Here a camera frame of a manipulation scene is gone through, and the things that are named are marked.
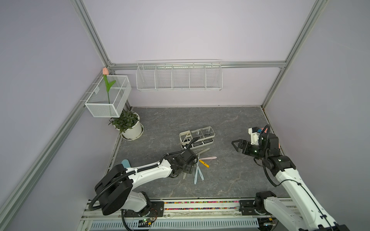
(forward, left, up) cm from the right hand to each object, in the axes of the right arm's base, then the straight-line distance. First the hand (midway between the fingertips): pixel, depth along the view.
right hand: (237, 142), depth 78 cm
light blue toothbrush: (-9, +20, -18) cm, 28 cm away
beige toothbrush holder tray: (+16, +15, -17) cm, 28 cm away
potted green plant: (+15, +64, -2) cm, 66 cm away
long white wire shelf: (+46, +48, +12) cm, 68 cm away
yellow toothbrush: (-5, +17, -17) cm, 25 cm away
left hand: (-6, +29, -13) cm, 32 cm away
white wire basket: (+13, +73, +18) cm, 76 cm away
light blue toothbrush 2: (-12, +22, -17) cm, 31 cm away
